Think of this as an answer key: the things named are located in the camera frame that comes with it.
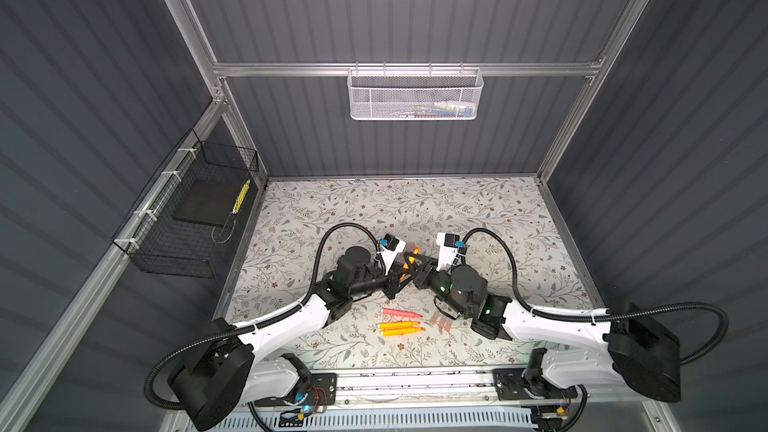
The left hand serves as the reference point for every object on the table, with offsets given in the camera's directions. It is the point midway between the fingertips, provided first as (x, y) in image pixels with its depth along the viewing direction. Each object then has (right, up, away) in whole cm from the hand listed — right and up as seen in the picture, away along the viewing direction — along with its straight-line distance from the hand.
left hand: (415, 270), depth 77 cm
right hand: (-2, +3, -3) cm, 5 cm away
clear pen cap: (+8, -16, +7) cm, 20 cm away
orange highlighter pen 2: (-7, -18, +8) cm, 20 cm away
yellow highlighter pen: (-3, -19, +6) cm, 20 cm away
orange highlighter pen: (0, +5, -3) cm, 6 cm away
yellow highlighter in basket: (-46, +19, +2) cm, 50 cm away
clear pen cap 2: (+10, -17, +7) cm, 21 cm away
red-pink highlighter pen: (-4, -15, +9) cm, 18 cm away
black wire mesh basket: (-56, +12, -5) cm, 58 cm away
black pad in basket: (-53, +18, -1) cm, 56 cm away
